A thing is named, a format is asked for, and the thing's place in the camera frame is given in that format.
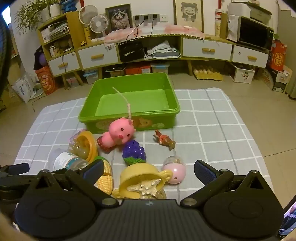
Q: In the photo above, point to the beige starfish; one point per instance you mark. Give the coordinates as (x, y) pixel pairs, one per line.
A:
(145, 187)

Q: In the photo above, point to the small brown figurine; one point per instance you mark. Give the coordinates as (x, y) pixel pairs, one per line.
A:
(163, 139)

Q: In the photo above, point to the small white fan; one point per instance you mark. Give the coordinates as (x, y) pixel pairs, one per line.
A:
(99, 23)

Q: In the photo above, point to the clear cotton swab jar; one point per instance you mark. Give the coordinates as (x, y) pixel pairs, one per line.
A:
(67, 161)

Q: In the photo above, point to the red gift box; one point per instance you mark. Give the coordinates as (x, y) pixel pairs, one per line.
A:
(278, 58)

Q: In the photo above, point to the pink tasselled cloth runner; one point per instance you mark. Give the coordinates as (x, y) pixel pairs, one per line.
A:
(161, 31)

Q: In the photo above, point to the framed cat picture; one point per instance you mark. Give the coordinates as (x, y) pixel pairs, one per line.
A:
(119, 17)

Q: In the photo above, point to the printed cardboard box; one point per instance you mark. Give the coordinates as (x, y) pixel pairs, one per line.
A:
(277, 80)

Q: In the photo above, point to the yellow egg tray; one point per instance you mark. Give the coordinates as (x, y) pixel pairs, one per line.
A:
(208, 74)

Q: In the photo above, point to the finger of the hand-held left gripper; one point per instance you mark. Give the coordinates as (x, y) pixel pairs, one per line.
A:
(18, 179)
(16, 168)

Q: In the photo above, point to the pink clear capsule ball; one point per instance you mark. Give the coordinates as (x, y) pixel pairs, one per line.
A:
(177, 172)

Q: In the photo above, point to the pile of papers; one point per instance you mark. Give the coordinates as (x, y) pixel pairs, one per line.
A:
(161, 48)

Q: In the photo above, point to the orange toy pot lid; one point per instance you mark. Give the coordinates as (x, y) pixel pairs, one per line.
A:
(92, 143)

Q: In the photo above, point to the brown translucent octopus toy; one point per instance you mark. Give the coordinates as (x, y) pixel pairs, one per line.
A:
(161, 195)

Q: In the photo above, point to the pink pig toy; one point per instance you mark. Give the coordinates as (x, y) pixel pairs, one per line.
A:
(120, 129)

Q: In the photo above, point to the white printer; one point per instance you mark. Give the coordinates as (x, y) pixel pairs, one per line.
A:
(240, 10)

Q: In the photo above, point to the black microwave oven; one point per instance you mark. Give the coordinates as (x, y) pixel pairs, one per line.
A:
(253, 33)

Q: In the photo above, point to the clear storage box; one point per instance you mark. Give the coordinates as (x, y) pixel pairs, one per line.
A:
(160, 68)

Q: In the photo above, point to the purple toy grapes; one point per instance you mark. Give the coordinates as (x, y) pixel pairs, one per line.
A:
(134, 150)

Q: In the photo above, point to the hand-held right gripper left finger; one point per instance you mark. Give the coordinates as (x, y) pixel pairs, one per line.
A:
(93, 171)

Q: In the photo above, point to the green plastic bin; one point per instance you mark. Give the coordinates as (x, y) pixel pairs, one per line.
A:
(129, 104)

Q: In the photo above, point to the clear box black lid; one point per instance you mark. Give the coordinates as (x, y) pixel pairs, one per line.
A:
(115, 70)

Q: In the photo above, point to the framed cartoon poster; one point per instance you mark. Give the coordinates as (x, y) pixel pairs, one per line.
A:
(188, 14)

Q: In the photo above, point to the toy corn with green husk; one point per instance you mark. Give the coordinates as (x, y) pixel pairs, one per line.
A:
(106, 166)

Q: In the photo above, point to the clear box blue lid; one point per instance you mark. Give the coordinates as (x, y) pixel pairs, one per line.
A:
(91, 77)

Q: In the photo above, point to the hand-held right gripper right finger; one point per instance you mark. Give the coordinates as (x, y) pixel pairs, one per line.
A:
(204, 172)

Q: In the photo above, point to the grey checkered cloth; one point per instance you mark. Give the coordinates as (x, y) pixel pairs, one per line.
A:
(208, 120)

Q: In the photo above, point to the yellow toy pot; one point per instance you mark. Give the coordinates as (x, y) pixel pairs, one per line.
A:
(134, 173)

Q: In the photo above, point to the black bag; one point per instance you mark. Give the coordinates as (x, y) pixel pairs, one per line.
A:
(131, 52)

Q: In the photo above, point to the potted green plant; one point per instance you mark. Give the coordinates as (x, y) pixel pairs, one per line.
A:
(32, 14)

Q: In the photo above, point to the red shoe box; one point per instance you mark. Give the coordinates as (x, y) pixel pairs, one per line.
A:
(138, 69)

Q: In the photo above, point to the wall power sockets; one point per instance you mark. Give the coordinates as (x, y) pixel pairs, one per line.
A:
(145, 18)

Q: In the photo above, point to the yellow toy corn piece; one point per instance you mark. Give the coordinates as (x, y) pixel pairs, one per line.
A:
(105, 184)

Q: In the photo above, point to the large white fan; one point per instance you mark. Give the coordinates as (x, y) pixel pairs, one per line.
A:
(86, 12)

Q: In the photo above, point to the white printed crate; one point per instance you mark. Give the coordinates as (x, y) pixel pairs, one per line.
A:
(244, 74)

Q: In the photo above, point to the white plastic bag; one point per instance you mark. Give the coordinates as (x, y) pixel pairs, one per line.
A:
(23, 89)

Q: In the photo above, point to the lit screen device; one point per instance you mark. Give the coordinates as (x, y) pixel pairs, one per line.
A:
(290, 220)

